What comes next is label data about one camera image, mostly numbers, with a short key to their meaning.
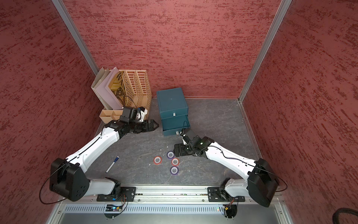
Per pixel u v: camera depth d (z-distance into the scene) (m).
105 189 0.62
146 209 0.77
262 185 0.40
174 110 0.89
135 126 0.68
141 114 0.68
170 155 0.88
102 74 0.95
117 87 1.00
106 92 0.90
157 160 0.86
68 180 0.40
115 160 0.86
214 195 0.74
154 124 0.75
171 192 0.76
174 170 0.83
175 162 0.85
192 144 0.61
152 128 0.73
